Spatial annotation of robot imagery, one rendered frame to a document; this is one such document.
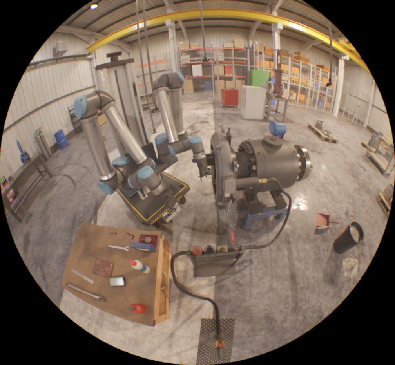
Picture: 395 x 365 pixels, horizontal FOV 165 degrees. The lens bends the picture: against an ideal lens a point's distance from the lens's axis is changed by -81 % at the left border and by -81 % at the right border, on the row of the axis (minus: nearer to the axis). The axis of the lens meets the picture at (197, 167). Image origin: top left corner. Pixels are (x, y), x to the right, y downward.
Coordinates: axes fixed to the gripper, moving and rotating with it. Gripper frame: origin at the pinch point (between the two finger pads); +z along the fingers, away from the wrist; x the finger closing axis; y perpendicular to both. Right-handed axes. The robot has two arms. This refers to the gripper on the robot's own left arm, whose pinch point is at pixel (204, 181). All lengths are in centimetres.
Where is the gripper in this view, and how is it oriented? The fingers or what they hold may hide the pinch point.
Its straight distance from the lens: 112.6
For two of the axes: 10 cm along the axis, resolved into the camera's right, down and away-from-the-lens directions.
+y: 6.2, 0.4, -7.8
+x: 7.4, -3.6, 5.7
